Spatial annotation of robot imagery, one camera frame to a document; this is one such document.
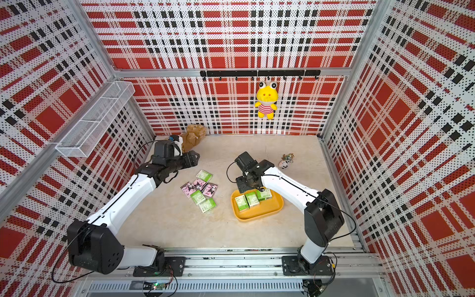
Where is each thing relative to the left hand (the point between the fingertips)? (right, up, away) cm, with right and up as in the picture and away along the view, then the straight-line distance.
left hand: (196, 156), depth 84 cm
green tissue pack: (+21, -23, +5) cm, 31 cm away
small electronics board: (-11, -49, -15) cm, 52 cm away
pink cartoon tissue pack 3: (+4, -17, +10) cm, 20 cm away
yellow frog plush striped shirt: (+34, +30, +7) cm, 45 cm away
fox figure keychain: (+49, 0, +26) cm, 56 cm away
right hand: (+25, -13, 0) cm, 28 cm away
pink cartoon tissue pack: (-7, -17, +10) cm, 21 cm away
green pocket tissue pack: (-1, -20, +7) cm, 21 cm away
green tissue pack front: (+26, -21, +7) cm, 34 cm away
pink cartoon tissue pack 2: (-2, -15, +12) cm, 19 cm away
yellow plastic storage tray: (+32, -26, +4) cm, 42 cm away
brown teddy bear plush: (-7, +13, +23) cm, 27 cm away
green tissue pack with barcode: (+4, -24, +5) cm, 25 cm away
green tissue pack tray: (+32, -19, +7) cm, 38 cm away
